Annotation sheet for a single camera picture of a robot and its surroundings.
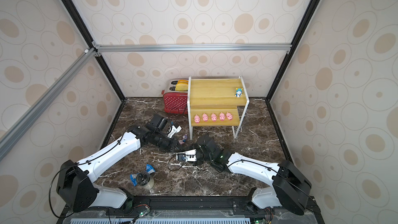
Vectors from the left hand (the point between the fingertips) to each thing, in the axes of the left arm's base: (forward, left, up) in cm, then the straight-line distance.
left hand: (186, 150), depth 73 cm
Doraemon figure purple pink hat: (+17, +3, -16) cm, 24 cm away
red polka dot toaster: (+39, +10, -2) cm, 40 cm away
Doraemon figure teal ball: (+22, -25, +18) cm, 37 cm away
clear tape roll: (-12, +19, -8) cm, 23 cm away
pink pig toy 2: (+20, -14, -1) cm, 25 cm away
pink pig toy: (+19, -5, 0) cm, 19 cm away
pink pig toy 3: (+21, -19, 0) cm, 28 cm away
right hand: (+1, +1, -5) cm, 5 cm away
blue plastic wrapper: (-8, +28, -16) cm, 33 cm away
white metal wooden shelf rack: (+19, -15, +13) cm, 28 cm away
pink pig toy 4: (+21, -23, 0) cm, 31 cm away
